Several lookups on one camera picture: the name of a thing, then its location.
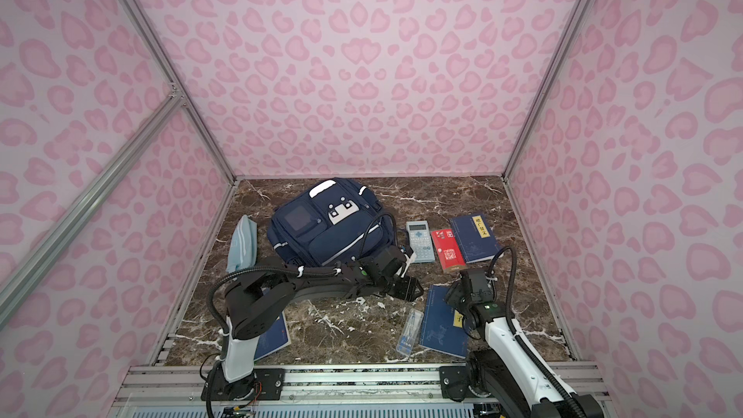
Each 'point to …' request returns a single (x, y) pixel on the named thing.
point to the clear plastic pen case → (410, 332)
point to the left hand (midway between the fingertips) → (422, 288)
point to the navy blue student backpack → (330, 223)
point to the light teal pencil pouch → (243, 250)
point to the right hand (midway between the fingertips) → (455, 295)
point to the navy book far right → (474, 238)
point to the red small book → (447, 249)
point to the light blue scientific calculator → (421, 239)
